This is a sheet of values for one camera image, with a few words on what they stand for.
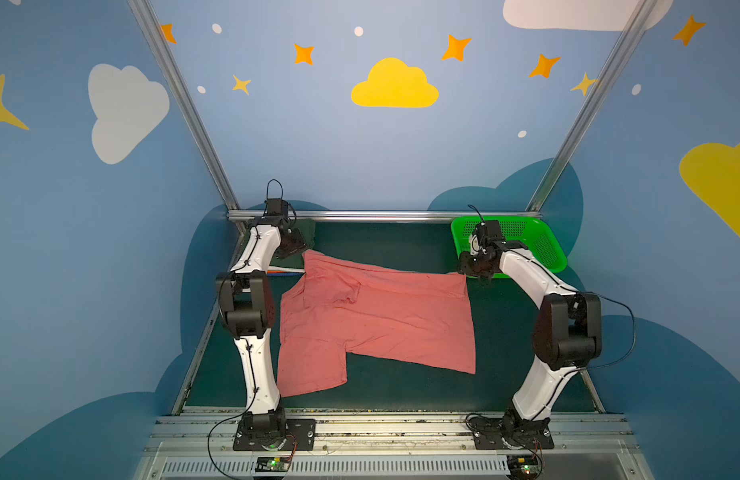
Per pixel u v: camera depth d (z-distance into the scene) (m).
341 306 0.99
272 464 0.71
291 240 0.91
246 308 0.57
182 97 0.83
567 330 0.50
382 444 0.73
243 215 1.16
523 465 0.72
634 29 0.72
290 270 1.04
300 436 0.75
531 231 1.15
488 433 0.75
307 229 1.08
